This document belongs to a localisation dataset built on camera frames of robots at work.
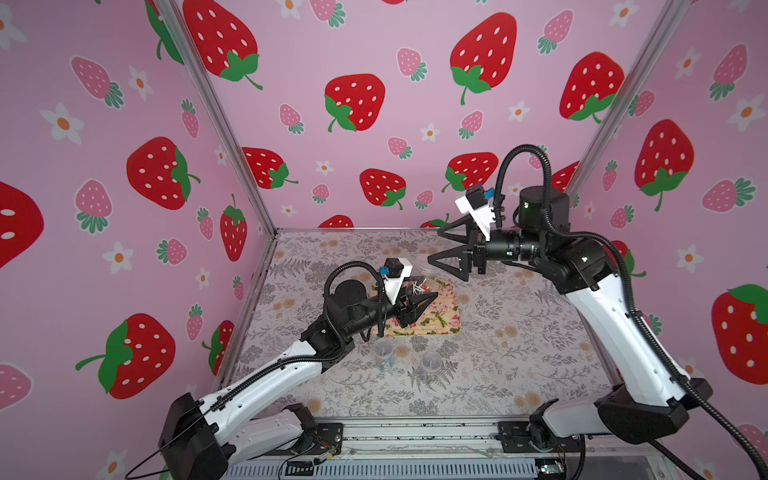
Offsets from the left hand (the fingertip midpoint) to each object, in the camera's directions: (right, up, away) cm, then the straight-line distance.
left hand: (430, 286), depth 64 cm
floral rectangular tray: (+8, -13, +32) cm, 35 cm away
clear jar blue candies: (-11, -21, +21) cm, 32 cm away
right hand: (-1, +8, -9) cm, 12 cm away
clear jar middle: (+3, -26, +26) cm, 36 cm away
